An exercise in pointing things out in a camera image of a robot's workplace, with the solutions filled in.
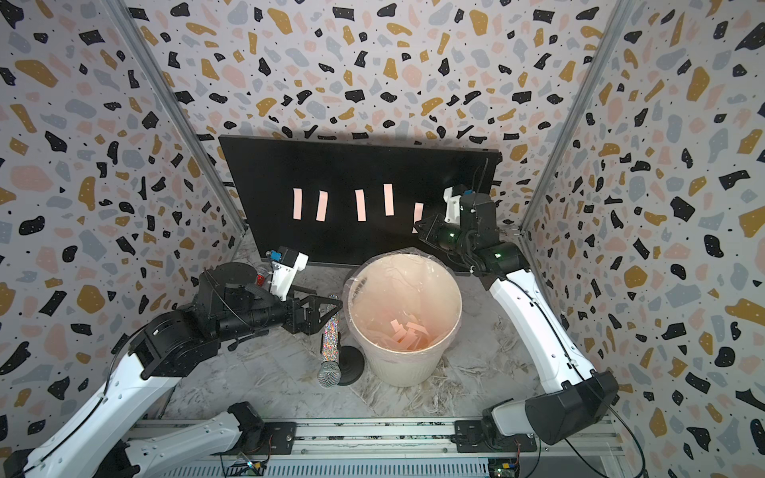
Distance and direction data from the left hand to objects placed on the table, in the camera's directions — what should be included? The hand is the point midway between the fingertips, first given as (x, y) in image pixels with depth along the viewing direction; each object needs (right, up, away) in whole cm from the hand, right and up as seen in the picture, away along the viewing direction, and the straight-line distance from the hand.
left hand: (331, 300), depth 59 cm
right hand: (+17, +16, +11) cm, 26 cm away
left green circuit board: (-21, -42, +12) cm, 48 cm away
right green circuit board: (+39, -42, +13) cm, 59 cm away
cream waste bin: (+13, -22, +21) cm, 33 cm away
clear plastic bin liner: (+15, -5, +28) cm, 32 cm away
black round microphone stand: (0, -23, +27) cm, 35 cm away
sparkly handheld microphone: (-1, -16, +5) cm, 17 cm away
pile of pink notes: (+16, -14, +24) cm, 33 cm away
